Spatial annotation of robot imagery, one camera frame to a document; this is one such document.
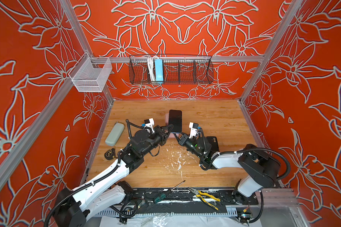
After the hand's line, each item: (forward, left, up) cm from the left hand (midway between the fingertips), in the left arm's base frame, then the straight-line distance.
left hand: (174, 125), depth 67 cm
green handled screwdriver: (-25, +4, -29) cm, 39 cm away
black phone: (+5, 0, -2) cm, 6 cm away
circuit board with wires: (-31, -37, -32) cm, 58 cm away
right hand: (+4, +1, -11) cm, 11 cm away
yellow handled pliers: (-23, -15, -30) cm, 40 cm away
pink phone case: (+2, +1, -13) cm, 13 cm away
